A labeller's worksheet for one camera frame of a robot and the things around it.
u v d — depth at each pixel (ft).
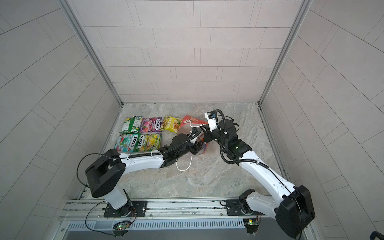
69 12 2.38
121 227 2.11
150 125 3.27
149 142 2.99
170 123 3.25
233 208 2.33
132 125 3.25
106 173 1.47
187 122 2.46
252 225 2.23
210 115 2.06
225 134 1.77
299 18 2.44
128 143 2.99
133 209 2.28
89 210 2.33
